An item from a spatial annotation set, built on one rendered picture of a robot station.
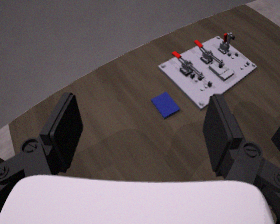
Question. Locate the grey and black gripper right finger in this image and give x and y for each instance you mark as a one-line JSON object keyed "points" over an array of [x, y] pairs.
{"points": [[230, 154]]}

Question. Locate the blue rectangular block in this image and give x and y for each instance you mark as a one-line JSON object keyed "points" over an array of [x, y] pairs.
{"points": [[165, 105]]}

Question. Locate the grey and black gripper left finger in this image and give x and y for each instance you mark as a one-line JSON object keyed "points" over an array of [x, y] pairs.
{"points": [[55, 145]]}

